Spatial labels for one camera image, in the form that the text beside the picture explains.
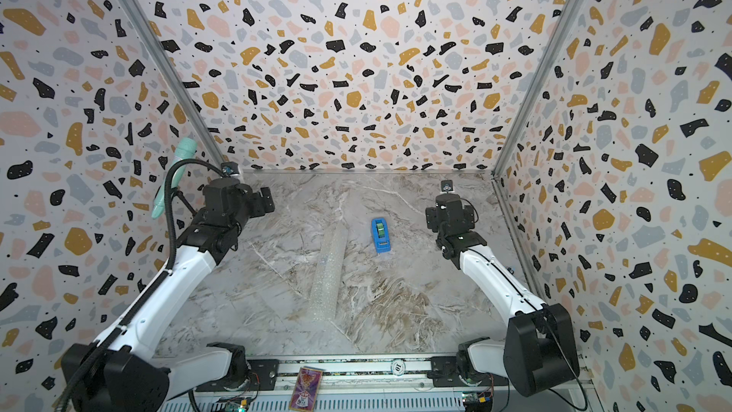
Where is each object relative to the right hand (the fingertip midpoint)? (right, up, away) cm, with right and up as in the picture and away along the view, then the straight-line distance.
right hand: (455, 207), depth 86 cm
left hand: (-56, +5, -7) cm, 57 cm away
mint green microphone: (-76, +16, -8) cm, 78 cm away
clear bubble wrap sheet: (-38, -19, 0) cm, 43 cm away
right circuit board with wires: (+2, -48, -14) cm, 50 cm away
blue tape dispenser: (-23, -10, +14) cm, 29 cm away
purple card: (-41, -44, -15) cm, 62 cm away
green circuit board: (-57, -48, -15) cm, 77 cm away
